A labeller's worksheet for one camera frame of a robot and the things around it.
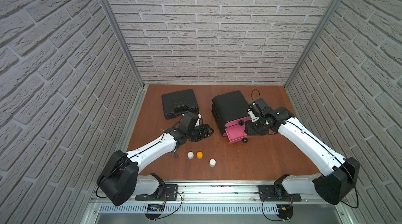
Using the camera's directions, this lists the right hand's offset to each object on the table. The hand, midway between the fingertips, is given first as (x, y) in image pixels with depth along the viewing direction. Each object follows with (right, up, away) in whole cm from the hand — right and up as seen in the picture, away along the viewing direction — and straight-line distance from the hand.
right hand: (250, 130), depth 78 cm
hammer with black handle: (-41, -15, +8) cm, 44 cm away
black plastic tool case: (-43, +13, +26) cm, 52 cm away
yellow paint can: (-26, -15, +6) cm, 31 cm away
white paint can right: (-19, -18, +3) cm, 26 cm away
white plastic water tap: (-26, +5, -10) cm, 29 cm away
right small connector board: (+14, -35, -8) cm, 39 cm away
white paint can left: (-31, -14, +6) cm, 35 cm away
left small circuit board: (-47, -36, -5) cm, 59 cm away
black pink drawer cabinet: (-9, +9, +9) cm, 16 cm away
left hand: (-21, +1, +5) cm, 22 cm away
